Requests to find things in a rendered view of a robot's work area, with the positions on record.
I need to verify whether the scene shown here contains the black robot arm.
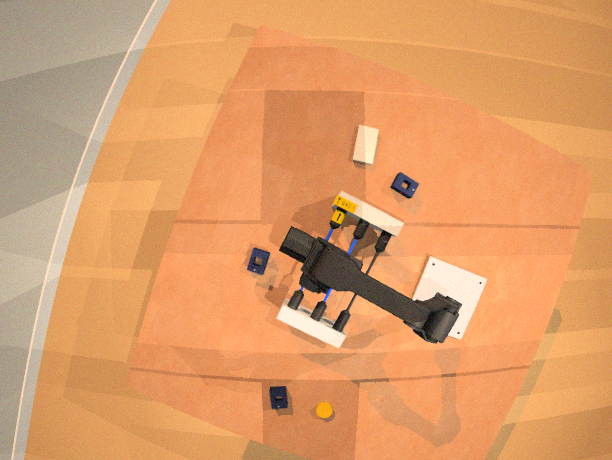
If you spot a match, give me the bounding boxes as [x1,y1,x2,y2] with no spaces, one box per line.
[279,226,462,344]

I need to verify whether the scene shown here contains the yellow round disc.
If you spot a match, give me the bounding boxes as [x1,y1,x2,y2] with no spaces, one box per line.
[316,402,332,418]

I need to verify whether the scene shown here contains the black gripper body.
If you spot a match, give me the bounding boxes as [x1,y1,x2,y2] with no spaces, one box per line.
[349,255,363,269]

